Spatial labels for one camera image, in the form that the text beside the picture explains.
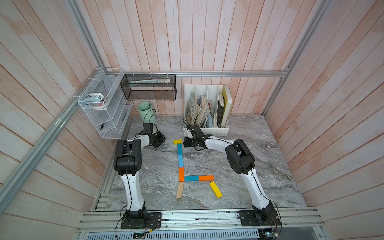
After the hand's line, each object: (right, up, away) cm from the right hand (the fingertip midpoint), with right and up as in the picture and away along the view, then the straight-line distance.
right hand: (182, 142), depth 104 cm
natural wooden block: (-1, -25, -21) cm, 33 cm away
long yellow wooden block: (+20, -25, -21) cm, 38 cm away
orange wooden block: (0, -18, -14) cm, 23 cm away
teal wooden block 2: (+6, -20, -16) cm, 27 cm away
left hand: (-11, +2, 0) cm, 12 cm away
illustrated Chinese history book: (+7, +24, -3) cm, 25 cm away
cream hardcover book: (+29, +27, -11) cm, 41 cm away
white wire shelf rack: (-37, +14, -26) cm, 48 cm away
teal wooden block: (-2, -4, -3) cm, 6 cm away
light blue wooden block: (-1, -11, -10) cm, 15 cm away
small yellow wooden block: (-4, +1, 0) cm, 4 cm away
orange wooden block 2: (+15, -20, -17) cm, 30 cm away
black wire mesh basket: (-24, +40, 0) cm, 46 cm away
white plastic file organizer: (+13, +25, -6) cm, 29 cm away
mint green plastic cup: (-27, +22, +3) cm, 35 cm away
